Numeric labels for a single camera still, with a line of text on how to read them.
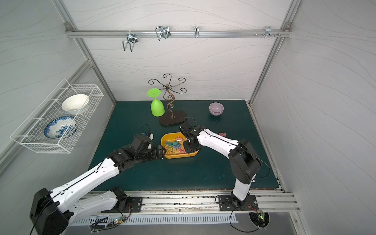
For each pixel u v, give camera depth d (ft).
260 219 2.32
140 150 1.98
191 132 2.08
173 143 3.05
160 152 2.32
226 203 2.41
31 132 1.87
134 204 2.42
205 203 2.47
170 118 3.56
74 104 2.40
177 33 2.53
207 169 2.83
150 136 2.43
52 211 1.23
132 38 2.57
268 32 2.51
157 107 2.81
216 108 3.68
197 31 2.38
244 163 1.52
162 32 2.47
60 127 2.13
